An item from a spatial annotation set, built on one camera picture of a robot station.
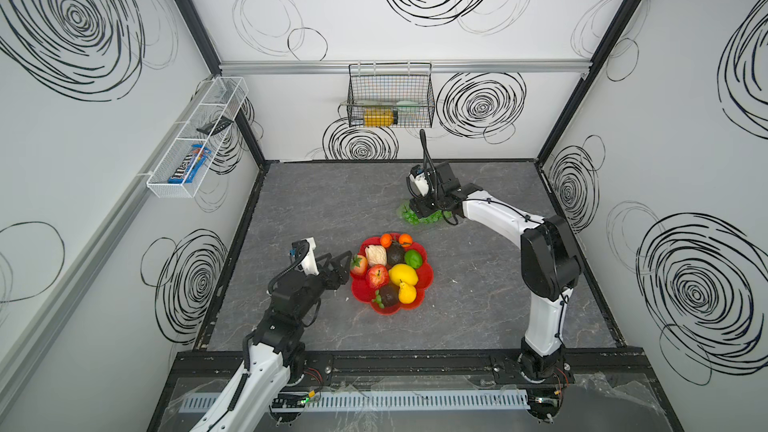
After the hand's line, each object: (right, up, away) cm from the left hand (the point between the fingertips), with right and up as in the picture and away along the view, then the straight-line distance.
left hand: (343, 255), depth 79 cm
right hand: (+22, +15, +16) cm, 31 cm away
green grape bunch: (+19, +9, +23) cm, 31 cm away
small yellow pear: (+17, -11, +3) cm, 21 cm away
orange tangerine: (+11, +2, +12) cm, 17 cm away
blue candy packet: (-36, +24, -8) cm, 44 cm away
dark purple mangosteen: (+12, -11, +1) cm, 16 cm away
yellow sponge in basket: (+9, +39, +9) cm, 41 cm away
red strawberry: (+4, -4, +5) cm, 8 cm away
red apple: (+9, -7, +4) cm, 12 cm away
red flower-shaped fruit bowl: (+5, -12, +3) cm, 13 cm away
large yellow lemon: (+16, -7, +7) cm, 19 cm away
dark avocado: (+14, -2, +10) cm, 17 cm away
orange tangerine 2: (+17, +2, +10) cm, 20 cm away
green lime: (+19, -3, +8) cm, 21 cm away
